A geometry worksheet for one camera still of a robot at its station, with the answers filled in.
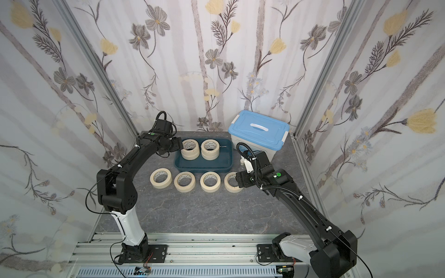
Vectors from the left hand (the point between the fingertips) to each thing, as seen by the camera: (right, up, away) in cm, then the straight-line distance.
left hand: (178, 144), depth 93 cm
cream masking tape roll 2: (+2, -22, +5) cm, 22 cm away
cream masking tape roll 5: (+16, +1, +15) cm, 22 cm away
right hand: (+36, -14, -15) cm, 42 cm away
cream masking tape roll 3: (+17, -21, +3) cm, 28 cm away
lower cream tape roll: (+16, -6, +11) cm, 21 cm away
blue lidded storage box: (+45, +7, +6) cm, 46 cm away
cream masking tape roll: (-12, -20, +6) cm, 24 cm away
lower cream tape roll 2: (+4, -6, +12) cm, 14 cm away
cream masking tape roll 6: (+3, +1, +15) cm, 15 cm away
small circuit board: (-9, -53, -23) cm, 58 cm away
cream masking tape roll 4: (+29, -22, +2) cm, 36 cm away
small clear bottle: (+35, -10, +1) cm, 36 cm away
